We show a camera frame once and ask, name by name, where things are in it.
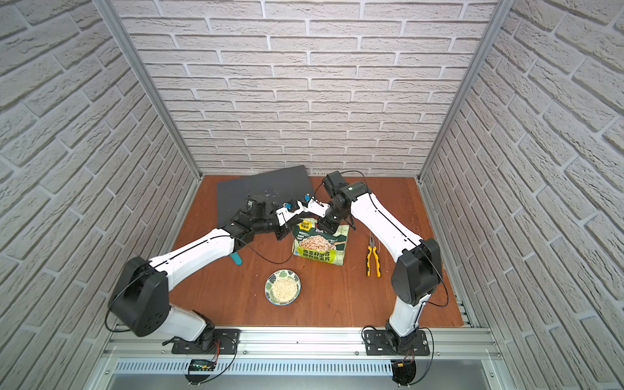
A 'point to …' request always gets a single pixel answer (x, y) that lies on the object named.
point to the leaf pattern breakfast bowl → (275, 275)
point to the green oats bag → (314, 242)
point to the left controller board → (199, 370)
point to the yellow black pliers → (372, 248)
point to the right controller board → (404, 372)
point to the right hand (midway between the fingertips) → (317, 226)
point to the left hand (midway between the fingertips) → (297, 210)
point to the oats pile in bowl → (284, 289)
